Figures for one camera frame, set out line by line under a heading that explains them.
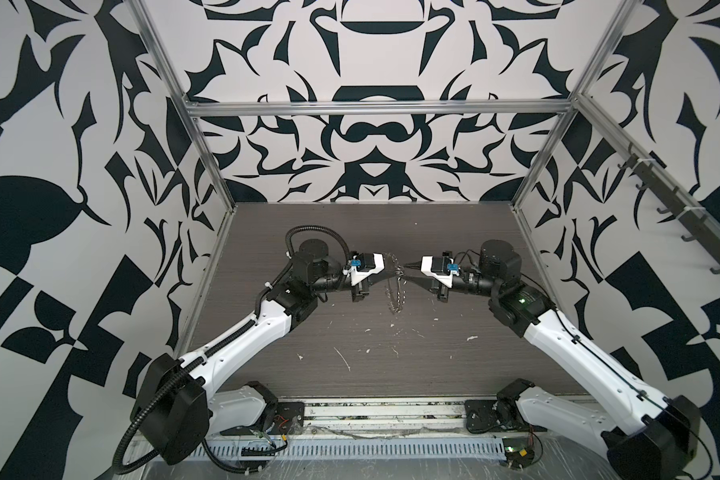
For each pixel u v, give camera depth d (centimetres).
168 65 82
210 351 44
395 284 65
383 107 90
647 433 38
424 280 57
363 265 55
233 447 71
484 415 75
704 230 55
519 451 71
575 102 89
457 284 59
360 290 61
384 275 58
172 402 39
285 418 73
